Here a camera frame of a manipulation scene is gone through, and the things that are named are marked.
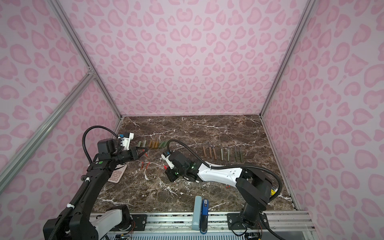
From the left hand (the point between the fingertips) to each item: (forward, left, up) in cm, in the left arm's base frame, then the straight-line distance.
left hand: (147, 149), depth 79 cm
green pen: (+6, -42, -19) cm, 46 cm away
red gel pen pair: (-10, -11, -1) cm, 15 cm away
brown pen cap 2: (+15, +4, -19) cm, 25 cm away
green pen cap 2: (+16, +11, -19) cm, 27 cm away
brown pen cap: (+15, +6, -19) cm, 25 cm away
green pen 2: (+6, -46, -18) cm, 50 cm away
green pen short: (+8, -55, -18) cm, 58 cm away
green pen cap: (+16, +14, -18) cm, 28 cm away
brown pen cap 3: (+15, +2, -19) cm, 24 cm away
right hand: (-9, -10, -9) cm, 16 cm away
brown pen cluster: (+11, -31, -18) cm, 37 cm away
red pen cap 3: (0, +5, -18) cm, 19 cm away
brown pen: (+8, -35, -18) cm, 40 cm away
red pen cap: (-3, 0, -1) cm, 3 cm away
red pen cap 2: (0, +8, -19) cm, 21 cm away
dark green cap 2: (+16, -4, -19) cm, 25 cm away
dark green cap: (+15, -2, -19) cm, 24 cm away
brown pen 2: (+8, -37, -19) cm, 42 cm away
